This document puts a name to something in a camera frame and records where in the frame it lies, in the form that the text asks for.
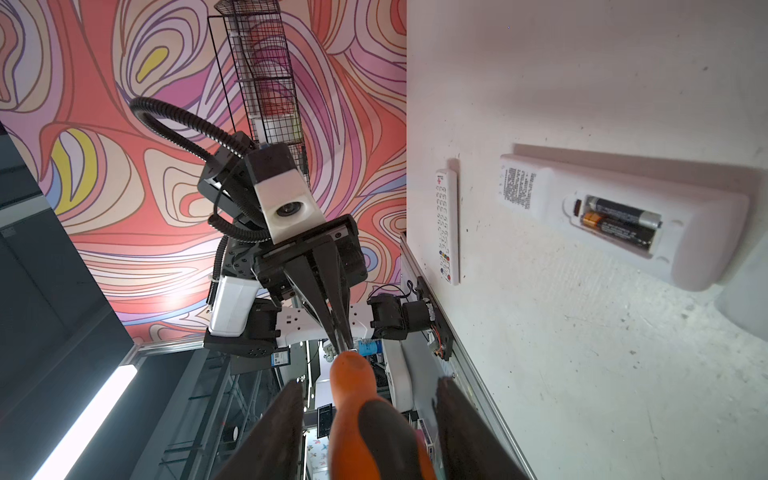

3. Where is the white battery cover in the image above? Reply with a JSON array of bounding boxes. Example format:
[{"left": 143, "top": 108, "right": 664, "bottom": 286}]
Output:
[{"left": 715, "top": 235, "right": 767, "bottom": 341}]

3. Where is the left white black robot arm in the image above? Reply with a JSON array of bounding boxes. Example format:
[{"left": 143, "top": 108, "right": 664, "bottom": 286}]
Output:
[{"left": 129, "top": 97, "right": 367, "bottom": 357}]

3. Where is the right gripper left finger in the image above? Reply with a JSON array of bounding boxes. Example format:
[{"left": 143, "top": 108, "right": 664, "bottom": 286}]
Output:
[{"left": 215, "top": 381, "right": 304, "bottom": 480}]

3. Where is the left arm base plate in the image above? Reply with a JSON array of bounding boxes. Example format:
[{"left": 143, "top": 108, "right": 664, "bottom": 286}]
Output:
[{"left": 366, "top": 276, "right": 455, "bottom": 361}]

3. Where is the white remote control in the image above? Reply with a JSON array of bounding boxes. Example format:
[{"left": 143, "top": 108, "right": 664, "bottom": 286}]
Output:
[
  {"left": 499, "top": 155, "right": 749, "bottom": 292},
  {"left": 435, "top": 169, "right": 460, "bottom": 285}
]

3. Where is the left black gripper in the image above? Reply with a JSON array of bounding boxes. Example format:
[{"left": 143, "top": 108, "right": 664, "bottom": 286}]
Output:
[{"left": 251, "top": 214, "right": 368, "bottom": 351}]

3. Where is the orange black screwdriver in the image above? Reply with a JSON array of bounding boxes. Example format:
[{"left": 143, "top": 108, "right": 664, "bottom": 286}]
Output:
[{"left": 328, "top": 351, "right": 436, "bottom": 480}]

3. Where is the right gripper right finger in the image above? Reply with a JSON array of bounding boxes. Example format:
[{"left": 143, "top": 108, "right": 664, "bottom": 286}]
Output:
[{"left": 434, "top": 377, "right": 528, "bottom": 480}]

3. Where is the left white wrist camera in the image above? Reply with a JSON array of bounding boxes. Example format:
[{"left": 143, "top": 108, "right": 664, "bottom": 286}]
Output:
[{"left": 244, "top": 143, "right": 326, "bottom": 244}]

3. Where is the black wire basket left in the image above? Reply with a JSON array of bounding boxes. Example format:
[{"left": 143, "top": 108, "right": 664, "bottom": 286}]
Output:
[{"left": 215, "top": 1, "right": 310, "bottom": 181}]

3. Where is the black gold AAA battery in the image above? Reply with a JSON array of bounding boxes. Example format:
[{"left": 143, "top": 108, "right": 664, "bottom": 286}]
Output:
[{"left": 581, "top": 211, "right": 656, "bottom": 250}]

